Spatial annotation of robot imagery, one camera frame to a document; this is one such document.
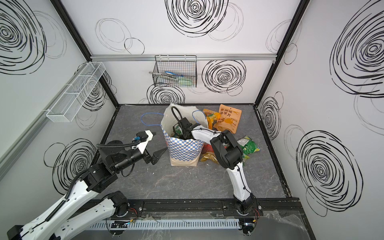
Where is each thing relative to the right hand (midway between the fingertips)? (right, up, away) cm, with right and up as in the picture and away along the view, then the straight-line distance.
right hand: (186, 138), depth 100 cm
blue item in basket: (-10, +42, -9) cm, 44 cm away
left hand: (-9, +4, -36) cm, 37 cm away
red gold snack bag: (+13, -7, -13) cm, 20 cm away
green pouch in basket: (-1, +36, -13) cm, 38 cm away
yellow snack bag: (+17, +14, +3) cm, 22 cm away
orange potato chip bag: (+30, +13, +7) cm, 34 cm away
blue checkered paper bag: (-1, -3, -26) cm, 26 cm away
